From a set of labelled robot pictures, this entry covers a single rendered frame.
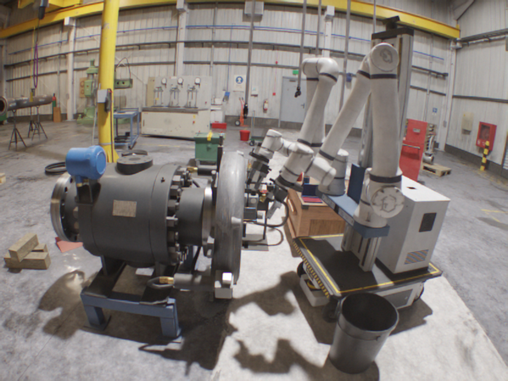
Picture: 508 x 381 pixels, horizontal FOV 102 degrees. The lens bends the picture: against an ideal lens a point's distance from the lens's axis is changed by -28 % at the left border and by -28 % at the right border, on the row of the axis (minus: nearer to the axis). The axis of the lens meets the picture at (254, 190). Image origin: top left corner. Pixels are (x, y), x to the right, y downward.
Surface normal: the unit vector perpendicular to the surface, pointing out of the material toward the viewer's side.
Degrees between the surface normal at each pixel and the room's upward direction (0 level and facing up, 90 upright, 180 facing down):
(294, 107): 90
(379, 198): 96
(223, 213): 62
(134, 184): 37
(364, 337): 93
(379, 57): 88
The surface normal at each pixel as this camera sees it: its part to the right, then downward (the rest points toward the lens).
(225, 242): 0.06, 0.16
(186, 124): -0.25, 0.30
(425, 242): 0.21, 0.33
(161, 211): 0.06, -0.14
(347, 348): -0.67, 0.25
